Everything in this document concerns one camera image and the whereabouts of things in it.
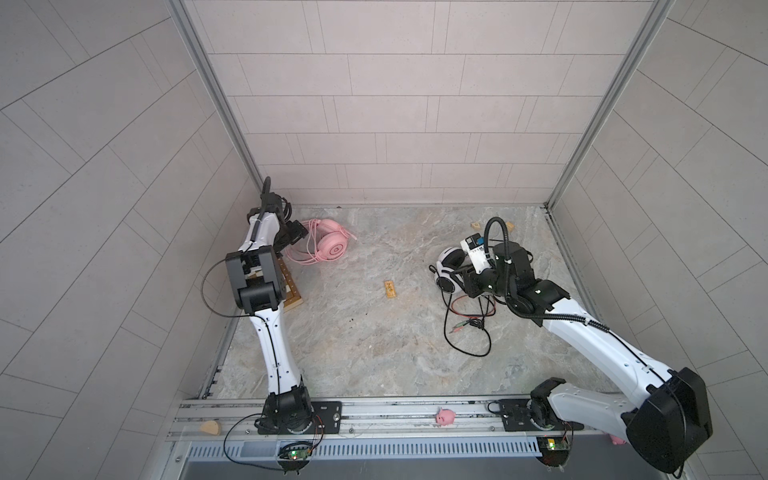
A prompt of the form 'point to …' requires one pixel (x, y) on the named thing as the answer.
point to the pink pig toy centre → (445, 416)
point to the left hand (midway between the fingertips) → (299, 233)
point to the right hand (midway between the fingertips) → (454, 272)
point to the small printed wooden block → (390, 289)
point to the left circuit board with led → (294, 456)
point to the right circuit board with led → (554, 451)
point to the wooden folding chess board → (292, 297)
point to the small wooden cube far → (509, 226)
